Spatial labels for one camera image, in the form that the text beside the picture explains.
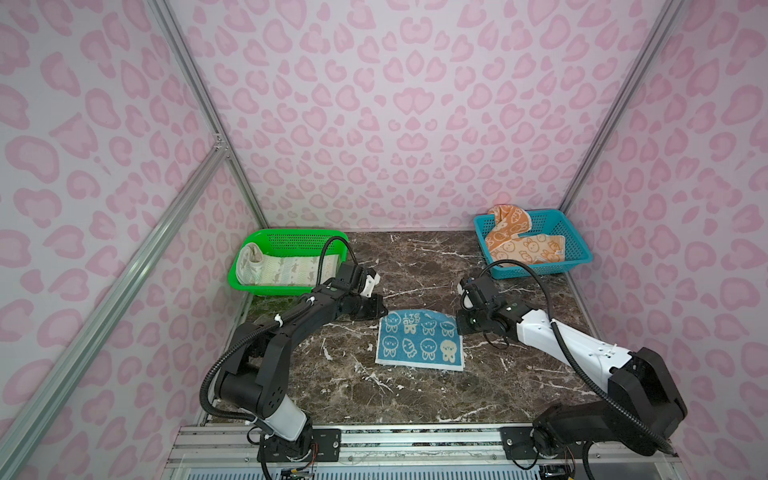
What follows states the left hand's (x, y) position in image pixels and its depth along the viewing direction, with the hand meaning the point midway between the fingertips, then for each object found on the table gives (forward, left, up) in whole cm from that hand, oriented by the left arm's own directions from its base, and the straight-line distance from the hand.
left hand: (389, 307), depth 87 cm
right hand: (-4, -20, 0) cm, 20 cm away
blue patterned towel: (-6, -9, -9) cm, 14 cm away
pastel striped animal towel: (+16, +43, -1) cm, 46 cm away
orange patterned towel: (+35, -43, -1) cm, 55 cm away
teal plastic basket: (+37, -62, -3) cm, 72 cm away
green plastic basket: (+36, +40, -9) cm, 54 cm away
